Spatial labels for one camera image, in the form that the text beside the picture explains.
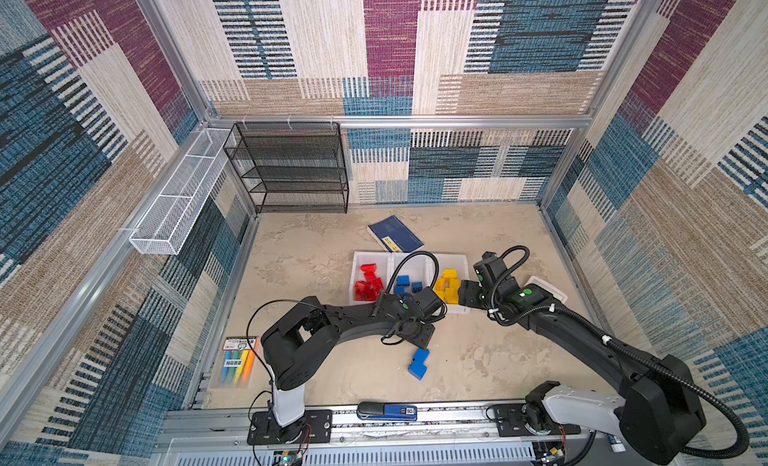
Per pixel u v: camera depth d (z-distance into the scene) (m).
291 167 1.10
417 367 0.81
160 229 0.91
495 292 0.62
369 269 1.02
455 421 0.76
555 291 0.92
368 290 0.99
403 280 0.99
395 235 1.11
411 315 0.67
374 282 1.00
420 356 0.82
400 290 0.97
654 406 0.39
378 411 0.71
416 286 0.98
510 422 0.73
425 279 0.94
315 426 0.73
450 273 0.98
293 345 0.48
